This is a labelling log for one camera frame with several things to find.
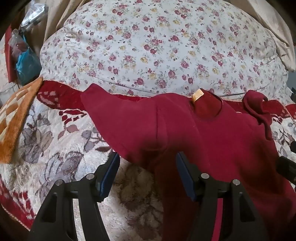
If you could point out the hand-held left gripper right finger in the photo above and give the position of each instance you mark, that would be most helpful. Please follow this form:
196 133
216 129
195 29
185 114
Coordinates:
185 176

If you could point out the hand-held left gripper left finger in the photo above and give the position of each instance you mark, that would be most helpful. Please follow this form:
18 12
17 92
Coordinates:
108 177

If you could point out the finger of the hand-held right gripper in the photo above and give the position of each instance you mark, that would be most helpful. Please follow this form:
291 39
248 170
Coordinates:
286 170

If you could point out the dark red sweater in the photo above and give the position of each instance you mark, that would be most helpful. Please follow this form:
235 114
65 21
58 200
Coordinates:
208 143

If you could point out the red and beige floral blanket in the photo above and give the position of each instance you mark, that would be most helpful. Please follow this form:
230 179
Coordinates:
69 143

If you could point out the black plug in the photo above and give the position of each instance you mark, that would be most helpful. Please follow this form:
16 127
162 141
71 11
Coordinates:
293 93

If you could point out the orange checked mat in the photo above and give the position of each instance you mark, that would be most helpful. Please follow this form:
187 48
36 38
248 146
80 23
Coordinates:
13 120

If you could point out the white floral quilt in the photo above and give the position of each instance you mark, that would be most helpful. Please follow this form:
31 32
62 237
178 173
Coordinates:
161 46

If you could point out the blue plastic bag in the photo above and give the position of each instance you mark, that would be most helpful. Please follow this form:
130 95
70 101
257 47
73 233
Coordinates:
27 67

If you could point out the beige pillow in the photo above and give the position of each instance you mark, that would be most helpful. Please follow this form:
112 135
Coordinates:
275 30

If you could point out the red bordered floral cloth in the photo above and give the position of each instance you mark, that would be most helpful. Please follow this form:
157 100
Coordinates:
9 60

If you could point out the clear plastic bag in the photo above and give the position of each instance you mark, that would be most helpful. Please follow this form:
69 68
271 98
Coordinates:
17 42
32 16

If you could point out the beige curtain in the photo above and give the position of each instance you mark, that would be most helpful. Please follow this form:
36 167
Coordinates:
57 14

